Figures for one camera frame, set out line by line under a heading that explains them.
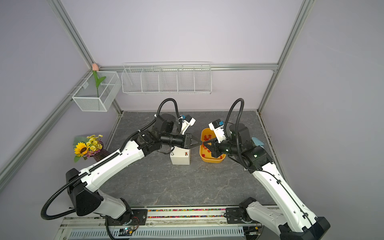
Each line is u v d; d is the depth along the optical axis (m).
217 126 0.58
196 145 0.65
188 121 0.63
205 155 0.96
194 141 0.66
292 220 0.38
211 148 0.58
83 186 0.40
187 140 0.59
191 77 1.05
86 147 0.71
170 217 0.75
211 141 0.61
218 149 0.58
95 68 0.89
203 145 0.66
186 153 0.85
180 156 0.84
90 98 0.77
